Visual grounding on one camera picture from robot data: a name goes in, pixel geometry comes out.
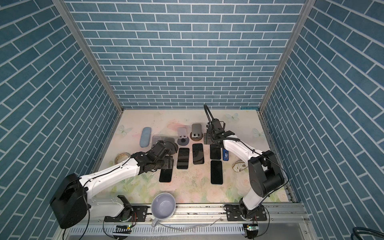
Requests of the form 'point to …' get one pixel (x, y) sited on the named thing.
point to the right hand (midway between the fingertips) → (210, 136)
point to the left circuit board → (122, 229)
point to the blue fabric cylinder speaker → (145, 137)
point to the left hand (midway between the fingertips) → (168, 162)
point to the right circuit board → (253, 228)
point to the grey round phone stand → (183, 139)
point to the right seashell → (239, 165)
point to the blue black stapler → (225, 154)
